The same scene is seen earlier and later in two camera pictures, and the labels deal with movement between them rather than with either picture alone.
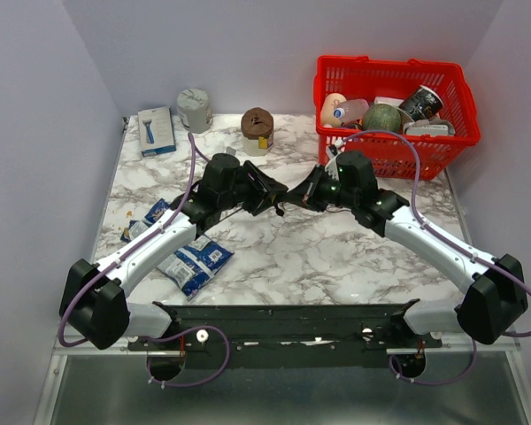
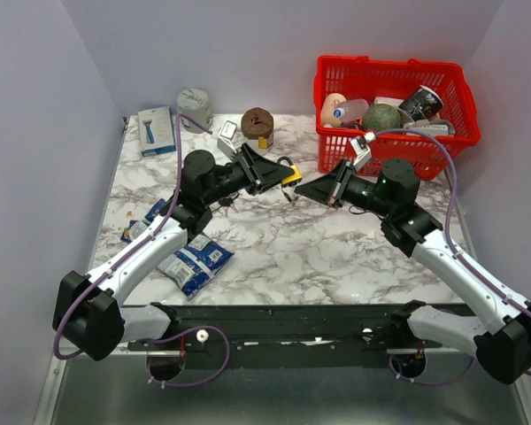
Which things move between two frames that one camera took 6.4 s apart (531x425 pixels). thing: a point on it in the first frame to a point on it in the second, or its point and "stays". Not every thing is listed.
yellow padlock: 279,211 to 293,179
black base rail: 337,336 stays
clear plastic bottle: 351,110 stays
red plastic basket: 404,155 stays
